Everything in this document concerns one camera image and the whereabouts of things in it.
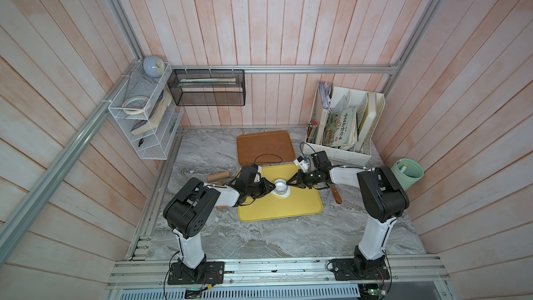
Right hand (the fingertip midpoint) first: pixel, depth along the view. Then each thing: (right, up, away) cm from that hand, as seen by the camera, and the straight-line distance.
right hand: (288, 183), depth 95 cm
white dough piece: (-3, -4, -2) cm, 6 cm away
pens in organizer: (+11, +25, +2) cm, 28 cm away
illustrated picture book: (+26, +26, +2) cm, 37 cm away
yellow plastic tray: (-9, -9, -7) cm, 14 cm away
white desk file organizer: (+37, +36, -2) cm, 52 cm away
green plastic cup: (+52, +6, -5) cm, 53 cm away
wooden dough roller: (-34, +2, +4) cm, 34 cm away
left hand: (-7, -3, -2) cm, 8 cm away
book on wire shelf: (-58, +25, -15) cm, 65 cm away
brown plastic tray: (-12, +16, +16) cm, 26 cm away
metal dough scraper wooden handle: (+19, -4, -11) cm, 22 cm away
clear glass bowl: (-3, -1, +1) cm, 4 cm away
